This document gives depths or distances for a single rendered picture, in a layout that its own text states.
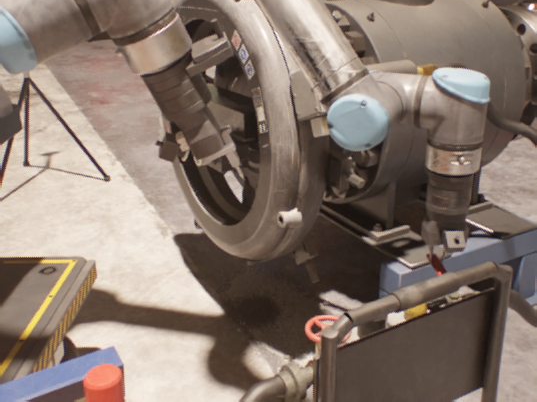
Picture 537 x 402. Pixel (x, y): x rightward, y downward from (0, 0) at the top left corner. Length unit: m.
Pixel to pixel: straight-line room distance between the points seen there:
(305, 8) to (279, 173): 0.51
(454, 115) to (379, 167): 0.65
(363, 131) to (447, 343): 0.39
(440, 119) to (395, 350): 0.38
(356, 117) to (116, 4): 0.38
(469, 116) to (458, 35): 0.79
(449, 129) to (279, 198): 0.49
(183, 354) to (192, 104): 1.06
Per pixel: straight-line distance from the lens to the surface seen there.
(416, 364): 1.11
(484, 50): 1.90
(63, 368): 0.83
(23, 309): 1.50
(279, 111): 1.38
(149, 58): 0.85
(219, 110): 1.57
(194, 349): 1.84
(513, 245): 2.00
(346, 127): 0.99
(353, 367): 1.01
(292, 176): 1.41
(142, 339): 1.90
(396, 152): 1.70
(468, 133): 1.10
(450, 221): 1.18
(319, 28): 1.00
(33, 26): 0.82
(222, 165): 1.50
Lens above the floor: 1.07
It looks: 22 degrees down
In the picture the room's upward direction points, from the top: straight up
